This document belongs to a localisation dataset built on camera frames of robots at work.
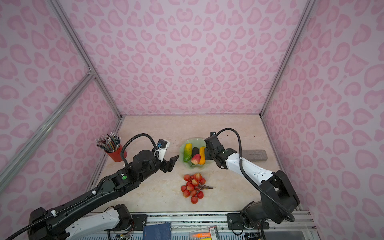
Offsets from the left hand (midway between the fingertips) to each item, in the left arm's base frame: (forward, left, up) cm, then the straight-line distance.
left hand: (172, 150), depth 73 cm
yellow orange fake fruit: (+5, -15, -20) cm, 26 cm away
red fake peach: (+4, -11, -17) cm, 20 cm away
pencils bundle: (+10, +38, -6) cm, 39 cm away
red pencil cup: (+7, +36, -15) cm, 39 cm away
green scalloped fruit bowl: (+17, -11, -18) cm, 27 cm away
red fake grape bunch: (-11, -10, -18) cm, 24 cm away
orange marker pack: (-31, -17, -21) cm, 42 cm away
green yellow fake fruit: (+9, -6, -16) cm, 19 cm away
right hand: (+7, -19, -12) cm, 24 cm away
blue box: (-31, +6, -22) cm, 38 cm away
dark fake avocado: (+11, -10, -20) cm, 26 cm away
